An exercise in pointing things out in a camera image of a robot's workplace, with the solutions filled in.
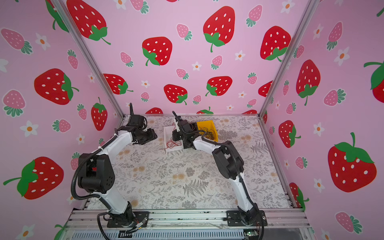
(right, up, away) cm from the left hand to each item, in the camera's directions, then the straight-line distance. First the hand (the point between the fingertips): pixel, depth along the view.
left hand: (154, 136), depth 93 cm
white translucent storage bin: (+5, +2, +13) cm, 15 cm away
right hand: (+10, +3, +3) cm, 11 cm away
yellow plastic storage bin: (+36, +7, +17) cm, 40 cm away
